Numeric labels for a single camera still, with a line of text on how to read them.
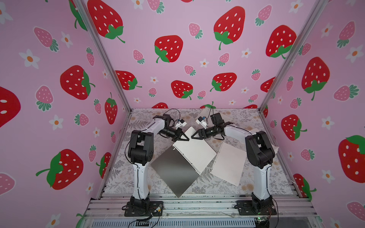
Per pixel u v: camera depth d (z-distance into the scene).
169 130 0.84
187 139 0.88
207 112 1.27
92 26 0.75
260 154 0.54
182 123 0.89
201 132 0.84
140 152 0.58
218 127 0.77
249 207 0.73
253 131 1.08
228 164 0.95
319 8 0.69
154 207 0.74
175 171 0.86
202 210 0.75
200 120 0.89
